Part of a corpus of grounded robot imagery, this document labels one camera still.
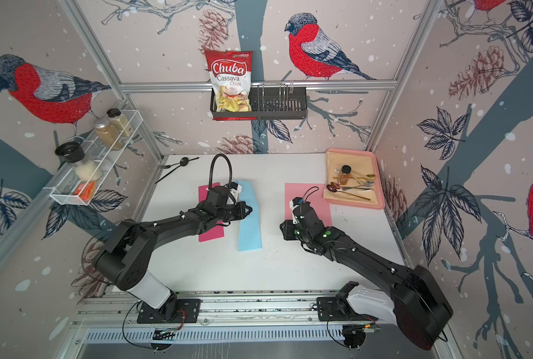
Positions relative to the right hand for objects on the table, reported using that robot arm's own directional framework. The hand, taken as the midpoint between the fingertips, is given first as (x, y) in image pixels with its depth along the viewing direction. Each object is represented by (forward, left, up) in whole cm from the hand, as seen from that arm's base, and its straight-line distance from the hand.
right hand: (282, 224), depth 83 cm
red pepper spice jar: (+28, -29, -4) cm, 40 cm away
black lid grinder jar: (+3, +61, +26) cm, 67 cm away
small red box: (-3, +59, +24) cm, 64 cm away
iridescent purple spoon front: (+25, -24, -10) cm, 37 cm away
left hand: (+8, +11, 0) cm, 13 cm away
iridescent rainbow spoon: (+26, -27, -10) cm, 39 cm away
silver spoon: (+28, -42, -9) cm, 51 cm away
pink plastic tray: (+30, -34, -8) cm, 46 cm away
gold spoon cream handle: (+33, -44, -9) cm, 56 cm away
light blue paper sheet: (0, +13, -8) cm, 16 cm away
